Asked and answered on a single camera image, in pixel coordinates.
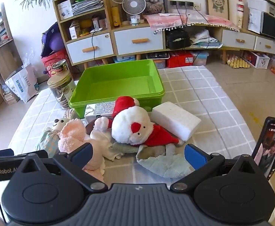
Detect red printed box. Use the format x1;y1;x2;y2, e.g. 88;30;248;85
41;49;67;78

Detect framed cat picture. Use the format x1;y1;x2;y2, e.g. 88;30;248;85
139;0;168;15

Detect small pink boxes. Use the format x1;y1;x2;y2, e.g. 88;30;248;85
91;16;108;30

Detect white appliance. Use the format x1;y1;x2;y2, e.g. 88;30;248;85
248;0;275;19

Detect black microwave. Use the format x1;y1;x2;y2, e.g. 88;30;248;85
260;12;275;40

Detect white and red carton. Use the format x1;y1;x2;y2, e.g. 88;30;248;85
244;51;270;69

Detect clear jar with gold lid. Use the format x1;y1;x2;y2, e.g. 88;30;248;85
47;75;75;110

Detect wooden cabinet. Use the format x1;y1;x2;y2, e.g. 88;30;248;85
53;0;275;70

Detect yellow orange toy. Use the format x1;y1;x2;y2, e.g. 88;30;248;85
80;19;93;37

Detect white foam block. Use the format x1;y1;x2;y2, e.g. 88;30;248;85
151;102;201;142

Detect row of yellow bottles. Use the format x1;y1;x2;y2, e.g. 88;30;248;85
226;54;250;69

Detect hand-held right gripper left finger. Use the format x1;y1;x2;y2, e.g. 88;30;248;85
12;143;108;193

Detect grey checkered tablecloth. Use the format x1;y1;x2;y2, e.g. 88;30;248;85
8;65;273;189

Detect pink cloth with pompom trim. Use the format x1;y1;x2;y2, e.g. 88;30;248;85
143;13;240;34

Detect white cloth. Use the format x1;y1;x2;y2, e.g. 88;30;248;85
90;132;125;162

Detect tin can with printed label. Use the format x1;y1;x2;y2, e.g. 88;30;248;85
51;59;68;77

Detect black smartphone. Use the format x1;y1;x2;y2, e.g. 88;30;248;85
252;116;275;182

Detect santa plush toy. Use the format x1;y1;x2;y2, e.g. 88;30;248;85
94;96;184;147

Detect yellow bottle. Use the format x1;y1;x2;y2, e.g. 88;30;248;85
111;6;122;27

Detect white bottle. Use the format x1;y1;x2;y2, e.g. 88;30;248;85
237;1;244;29

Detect light green towel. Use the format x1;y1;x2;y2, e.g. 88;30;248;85
111;141;194;178

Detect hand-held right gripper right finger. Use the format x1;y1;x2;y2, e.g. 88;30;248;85
171;144;268;193

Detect pink fluffy towel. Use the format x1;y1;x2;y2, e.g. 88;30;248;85
58;120;105;182

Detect white desk fan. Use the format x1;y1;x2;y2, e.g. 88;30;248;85
122;0;146;24

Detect black bag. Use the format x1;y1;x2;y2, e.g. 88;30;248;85
165;29;191;50

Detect framed cartoon picture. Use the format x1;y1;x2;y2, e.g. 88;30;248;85
204;0;230;20

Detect stack of newspapers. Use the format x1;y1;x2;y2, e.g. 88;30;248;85
71;0;104;16

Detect blue and white milk carton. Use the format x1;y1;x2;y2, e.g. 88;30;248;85
84;101;117;123

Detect wall power outlets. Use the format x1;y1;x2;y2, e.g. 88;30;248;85
169;0;200;10

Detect white paper bag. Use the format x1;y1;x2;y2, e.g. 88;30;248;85
5;63;40;103

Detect clear plastic container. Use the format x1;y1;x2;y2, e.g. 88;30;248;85
192;51;210;66

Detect white drawer with wooden handle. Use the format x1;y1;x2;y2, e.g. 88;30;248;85
222;29;256;50
254;36;275;54
65;32;114;64
114;27;164;56

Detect white cardboard box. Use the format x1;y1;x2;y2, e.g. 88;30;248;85
57;0;74;20

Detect small white carton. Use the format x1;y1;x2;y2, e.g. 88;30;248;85
69;21;81;40

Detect green plastic bin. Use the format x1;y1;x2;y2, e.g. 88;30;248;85
68;60;165;119

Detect red storage box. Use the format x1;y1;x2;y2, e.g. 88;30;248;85
167;52;194;67

